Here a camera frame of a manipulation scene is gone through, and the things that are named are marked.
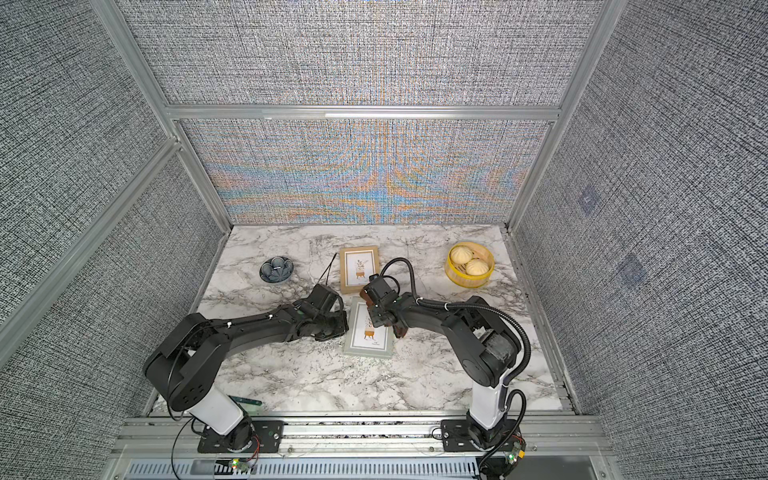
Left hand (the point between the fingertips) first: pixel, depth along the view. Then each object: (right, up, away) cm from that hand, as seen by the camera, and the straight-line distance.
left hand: (354, 330), depth 90 cm
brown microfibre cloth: (+14, +1, -2) cm, 14 cm away
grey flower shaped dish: (-28, +18, +13) cm, 36 cm away
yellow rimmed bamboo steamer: (+34, +17, +10) cm, 39 cm away
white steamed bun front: (+40, +19, +10) cm, 46 cm away
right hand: (+8, +8, +5) cm, 12 cm away
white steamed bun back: (+36, +23, +13) cm, 44 cm away
